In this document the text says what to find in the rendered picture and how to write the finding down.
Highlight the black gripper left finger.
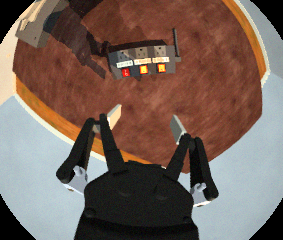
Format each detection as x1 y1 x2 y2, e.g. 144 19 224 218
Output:
56 104 136 197

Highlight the grey power strip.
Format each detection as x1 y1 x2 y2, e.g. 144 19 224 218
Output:
108 29 181 80

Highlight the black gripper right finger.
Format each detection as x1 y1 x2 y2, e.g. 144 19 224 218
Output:
153 115 219 207

